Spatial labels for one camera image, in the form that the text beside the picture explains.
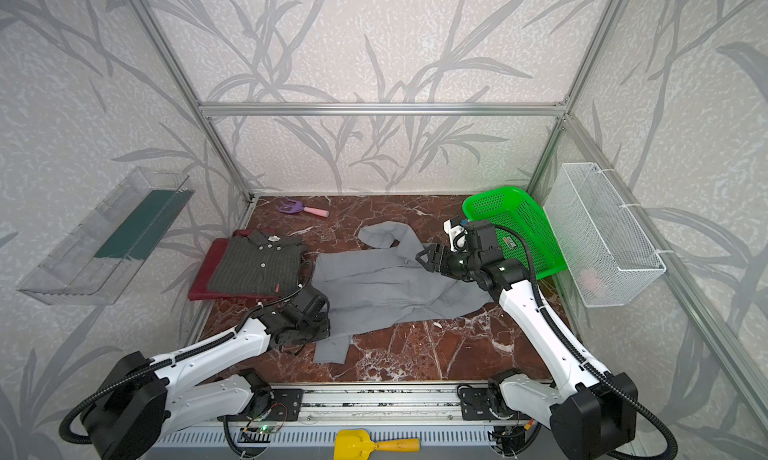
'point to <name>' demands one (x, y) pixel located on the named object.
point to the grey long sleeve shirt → (370, 290)
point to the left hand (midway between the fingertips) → (334, 320)
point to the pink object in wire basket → (591, 279)
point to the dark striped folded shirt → (259, 262)
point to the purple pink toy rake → (297, 206)
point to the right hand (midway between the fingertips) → (425, 250)
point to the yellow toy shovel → (356, 444)
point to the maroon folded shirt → (199, 290)
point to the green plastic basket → (508, 207)
